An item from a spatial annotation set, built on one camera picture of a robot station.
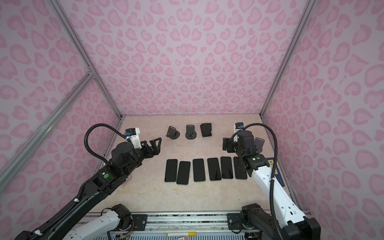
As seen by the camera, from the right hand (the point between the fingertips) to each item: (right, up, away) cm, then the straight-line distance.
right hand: (232, 137), depth 78 cm
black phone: (-26, -22, +10) cm, 36 cm away
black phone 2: (-17, -21, +12) cm, 29 cm away
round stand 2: (-35, +1, +25) cm, 43 cm away
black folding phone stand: (-12, +4, +27) cm, 30 cm away
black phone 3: (-8, -20, +12) cm, 25 cm away
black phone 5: (-34, -20, +12) cm, 41 cm away
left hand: (-38, 0, -9) cm, 39 cm away
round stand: (-23, +1, +27) cm, 36 cm away
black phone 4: (-1, -20, +12) cm, 23 cm away
